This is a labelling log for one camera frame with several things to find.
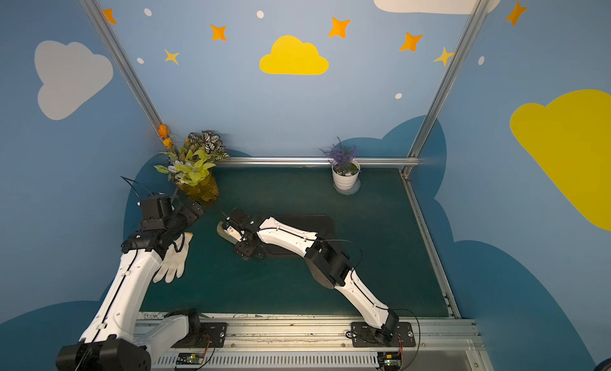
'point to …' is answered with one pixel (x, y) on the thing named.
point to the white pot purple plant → (345, 168)
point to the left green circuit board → (189, 358)
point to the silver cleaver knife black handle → (229, 234)
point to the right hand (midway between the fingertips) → (248, 243)
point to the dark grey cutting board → (323, 224)
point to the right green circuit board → (391, 360)
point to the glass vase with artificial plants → (191, 164)
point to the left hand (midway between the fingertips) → (192, 208)
